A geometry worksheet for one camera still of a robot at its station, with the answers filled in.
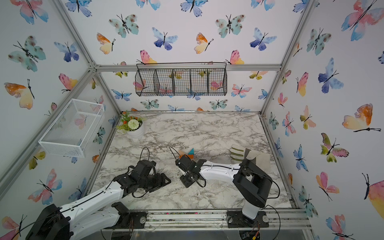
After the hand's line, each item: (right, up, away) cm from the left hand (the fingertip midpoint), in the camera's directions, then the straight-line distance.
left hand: (169, 183), depth 81 cm
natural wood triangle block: (+5, +13, +18) cm, 23 cm away
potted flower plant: (-24, +30, +10) cm, 40 cm away
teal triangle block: (+11, +14, +16) cm, 24 cm away
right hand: (+9, +1, +3) cm, 9 cm away
